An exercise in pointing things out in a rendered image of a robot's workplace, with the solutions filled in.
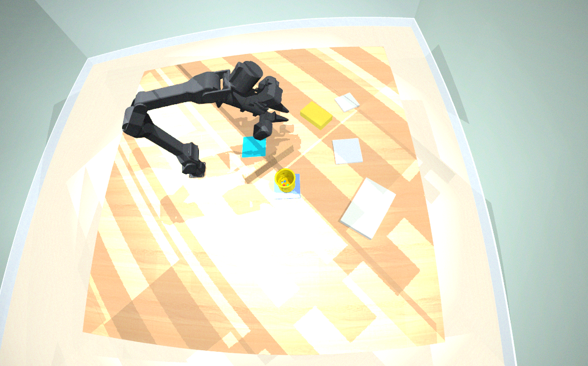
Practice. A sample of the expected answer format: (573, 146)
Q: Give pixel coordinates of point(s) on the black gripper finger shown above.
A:
(280, 107)
(278, 118)

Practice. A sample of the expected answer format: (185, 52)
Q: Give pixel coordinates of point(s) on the yellow rectangular block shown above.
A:
(316, 115)

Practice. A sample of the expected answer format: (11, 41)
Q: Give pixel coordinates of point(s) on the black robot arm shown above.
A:
(201, 89)

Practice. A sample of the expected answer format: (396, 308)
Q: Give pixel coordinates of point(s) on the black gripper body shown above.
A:
(264, 127)

